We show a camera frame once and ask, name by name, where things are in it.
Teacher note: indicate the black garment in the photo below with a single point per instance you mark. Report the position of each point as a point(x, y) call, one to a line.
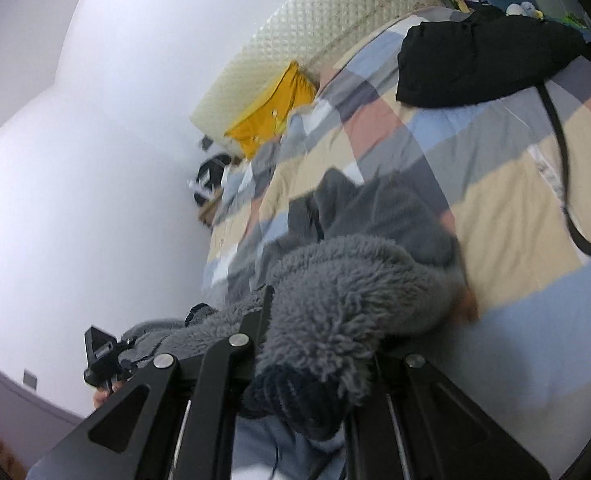
point(475, 60)

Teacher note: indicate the wooden nightstand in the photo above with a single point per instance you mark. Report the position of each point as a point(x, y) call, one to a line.
point(210, 212)

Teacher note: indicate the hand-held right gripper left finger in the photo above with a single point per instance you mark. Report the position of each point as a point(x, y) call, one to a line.
point(255, 320)

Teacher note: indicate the black bag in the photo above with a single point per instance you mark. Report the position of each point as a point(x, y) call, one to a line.
point(211, 170)

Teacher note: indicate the cream quilted headboard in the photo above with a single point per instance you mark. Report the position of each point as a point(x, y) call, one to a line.
point(325, 20)

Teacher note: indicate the wall socket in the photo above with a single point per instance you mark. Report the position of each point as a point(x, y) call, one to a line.
point(30, 379)

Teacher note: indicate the wall switch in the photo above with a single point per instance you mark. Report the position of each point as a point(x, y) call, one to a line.
point(206, 143)

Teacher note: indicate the patchwork checked duvet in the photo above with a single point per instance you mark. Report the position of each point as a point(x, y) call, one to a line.
point(500, 185)

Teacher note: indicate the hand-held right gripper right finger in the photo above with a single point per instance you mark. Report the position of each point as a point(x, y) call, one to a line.
point(425, 395)

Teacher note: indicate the yellow pillow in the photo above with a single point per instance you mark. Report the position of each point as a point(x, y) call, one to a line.
point(270, 115)

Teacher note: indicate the small plush toy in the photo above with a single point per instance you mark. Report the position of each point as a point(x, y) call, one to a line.
point(523, 9)

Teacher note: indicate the grey fleece zip jacket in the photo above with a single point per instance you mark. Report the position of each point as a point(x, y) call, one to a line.
point(350, 285)

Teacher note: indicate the person's left hand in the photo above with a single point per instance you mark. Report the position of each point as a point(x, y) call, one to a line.
point(103, 397)

